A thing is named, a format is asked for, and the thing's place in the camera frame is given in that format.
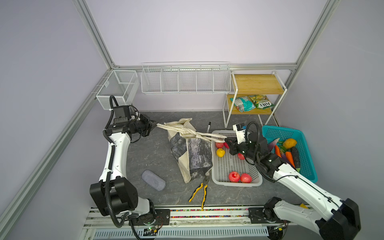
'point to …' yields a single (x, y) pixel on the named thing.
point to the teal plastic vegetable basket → (307, 167)
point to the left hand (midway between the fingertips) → (158, 121)
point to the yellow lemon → (220, 152)
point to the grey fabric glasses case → (153, 180)
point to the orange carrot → (290, 158)
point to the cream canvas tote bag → (192, 150)
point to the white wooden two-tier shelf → (257, 94)
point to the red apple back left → (219, 145)
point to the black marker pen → (208, 127)
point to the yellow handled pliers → (205, 184)
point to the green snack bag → (261, 101)
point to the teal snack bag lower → (243, 103)
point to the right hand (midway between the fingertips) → (227, 139)
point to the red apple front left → (234, 177)
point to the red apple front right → (246, 178)
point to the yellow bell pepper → (290, 143)
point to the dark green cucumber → (296, 158)
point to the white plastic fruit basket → (232, 170)
